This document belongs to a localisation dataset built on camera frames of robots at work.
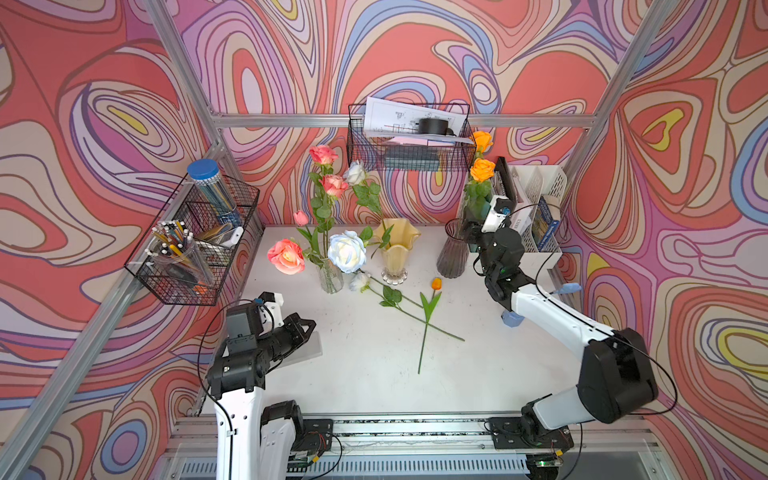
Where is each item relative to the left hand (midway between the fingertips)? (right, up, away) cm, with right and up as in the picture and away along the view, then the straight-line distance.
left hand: (316, 323), depth 71 cm
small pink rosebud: (-6, +26, +9) cm, 28 cm away
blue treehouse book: (+71, +27, +28) cm, 81 cm away
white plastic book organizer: (+69, +37, +29) cm, 84 cm away
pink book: (+58, +29, +18) cm, 67 cm away
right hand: (+42, +27, +9) cm, 51 cm away
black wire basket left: (-26, +20, +2) cm, 33 cm away
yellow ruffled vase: (+20, +16, +20) cm, 32 cm away
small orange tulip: (+31, -1, +24) cm, 39 cm away
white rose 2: (+8, +7, +27) cm, 29 cm away
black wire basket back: (+24, +51, +30) cm, 64 cm away
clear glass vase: (-1, +8, +25) cm, 26 cm away
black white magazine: (+55, +41, +23) cm, 73 cm away
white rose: (+11, +34, +11) cm, 37 cm away
